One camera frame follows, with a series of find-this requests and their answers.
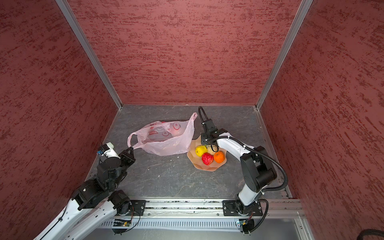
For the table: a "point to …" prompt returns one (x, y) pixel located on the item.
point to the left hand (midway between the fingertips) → (135, 150)
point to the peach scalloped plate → (197, 160)
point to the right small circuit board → (242, 223)
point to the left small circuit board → (121, 223)
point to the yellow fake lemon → (200, 149)
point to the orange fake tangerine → (219, 156)
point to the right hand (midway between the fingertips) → (205, 141)
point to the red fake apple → (207, 158)
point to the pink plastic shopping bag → (164, 138)
